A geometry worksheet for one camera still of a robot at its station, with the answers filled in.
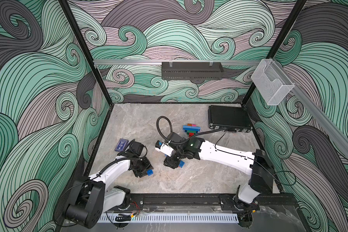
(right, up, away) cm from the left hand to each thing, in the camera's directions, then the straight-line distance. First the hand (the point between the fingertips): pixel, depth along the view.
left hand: (151, 168), depth 83 cm
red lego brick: (+26, +17, +19) cm, 37 cm away
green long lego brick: (+25, +20, +15) cm, 36 cm away
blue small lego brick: (-1, -2, -1) cm, 2 cm away
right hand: (+8, +7, -8) cm, 14 cm away
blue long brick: (+17, +4, -4) cm, 18 cm away
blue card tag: (-22, +12, +11) cm, 27 cm away
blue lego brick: (+23, +22, +20) cm, 38 cm away
